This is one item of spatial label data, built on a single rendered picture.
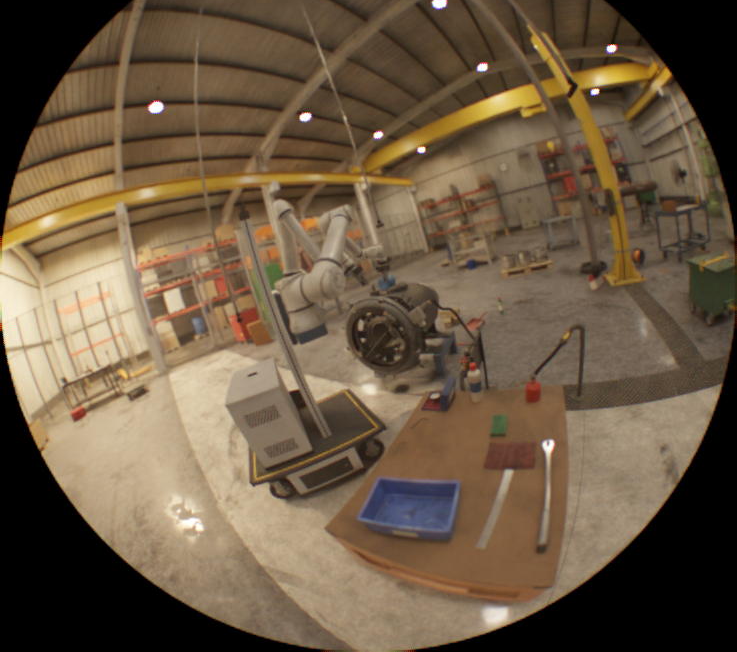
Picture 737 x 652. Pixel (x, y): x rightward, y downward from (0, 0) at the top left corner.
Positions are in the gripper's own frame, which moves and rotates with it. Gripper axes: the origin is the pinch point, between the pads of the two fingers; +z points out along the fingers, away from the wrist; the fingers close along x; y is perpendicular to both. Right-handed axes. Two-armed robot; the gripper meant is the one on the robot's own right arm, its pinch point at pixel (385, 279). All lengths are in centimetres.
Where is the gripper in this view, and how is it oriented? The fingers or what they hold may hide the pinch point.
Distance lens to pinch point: 228.2
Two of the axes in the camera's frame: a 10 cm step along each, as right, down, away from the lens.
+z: 2.3, 9.6, 1.7
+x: 6.6, -0.3, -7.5
